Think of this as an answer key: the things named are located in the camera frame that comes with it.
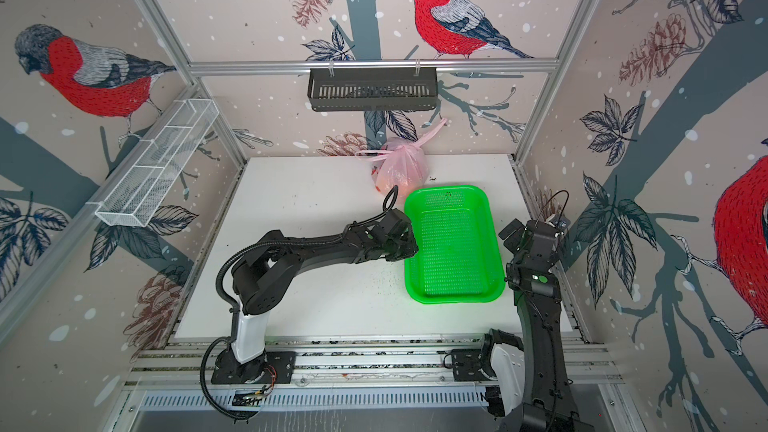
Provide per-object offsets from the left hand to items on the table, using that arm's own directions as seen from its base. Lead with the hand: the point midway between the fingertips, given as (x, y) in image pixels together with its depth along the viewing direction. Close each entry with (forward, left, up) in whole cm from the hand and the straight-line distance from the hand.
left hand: (423, 250), depth 87 cm
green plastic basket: (-2, -11, -3) cm, 11 cm away
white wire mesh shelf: (+3, +72, +23) cm, 76 cm away
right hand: (-2, -27, +11) cm, 29 cm away
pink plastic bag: (+31, +5, +5) cm, 32 cm away
